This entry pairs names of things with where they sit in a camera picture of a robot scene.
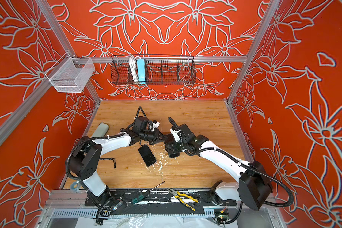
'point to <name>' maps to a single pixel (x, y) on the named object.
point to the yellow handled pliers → (177, 195)
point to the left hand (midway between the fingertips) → (168, 138)
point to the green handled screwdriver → (144, 194)
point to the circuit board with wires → (223, 218)
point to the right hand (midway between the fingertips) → (170, 145)
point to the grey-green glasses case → (100, 130)
